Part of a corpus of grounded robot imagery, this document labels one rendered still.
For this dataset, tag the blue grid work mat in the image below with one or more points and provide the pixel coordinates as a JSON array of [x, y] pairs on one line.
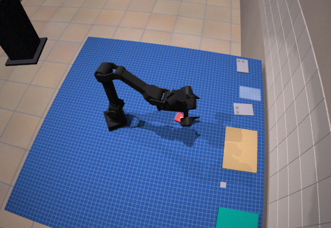
[[152, 172]]

